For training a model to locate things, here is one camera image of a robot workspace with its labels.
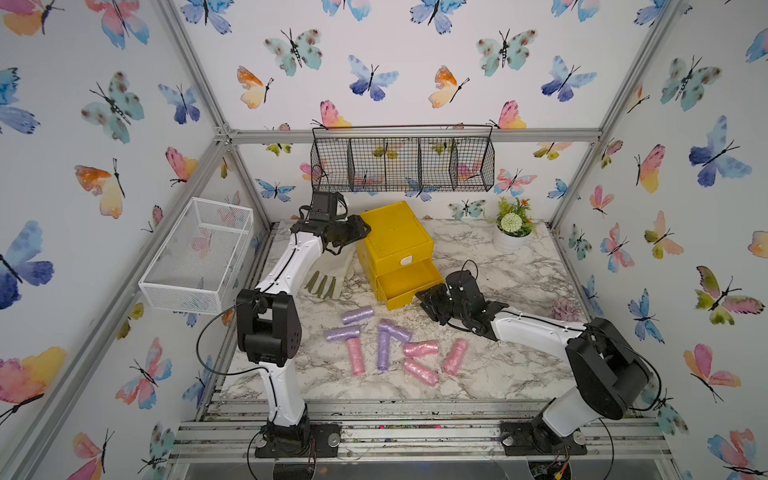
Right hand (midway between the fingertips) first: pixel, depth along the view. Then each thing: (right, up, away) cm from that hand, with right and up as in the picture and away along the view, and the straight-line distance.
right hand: (416, 295), depth 85 cm
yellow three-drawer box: (-6, +13, -1) cm, 14 cm away
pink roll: (-18, -16, +3) cm, 24 cm away
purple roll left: (-24, -12, +4) cm, 27 cm away
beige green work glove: (-29, +4, +19) cm, 35 cm away
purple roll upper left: (-18, -7, +8) cm, 21 cm away
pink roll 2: (+2, -15, +1) cm, 15 cm away
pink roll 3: (+11, -18, +1) cm, 21 cm away
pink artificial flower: (+43, -4, +1) cm, 43 cm away
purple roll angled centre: (-6, -11, +6) cm, 14 cm away
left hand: (-14, +20, +5) cm, 25 cm away
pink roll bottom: (+3, -21, -4) cm, 22 cm away
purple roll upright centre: (-9, -16, +1) cm, 18 cm away
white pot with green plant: (+33, +20, +13) cm, 41 cm away
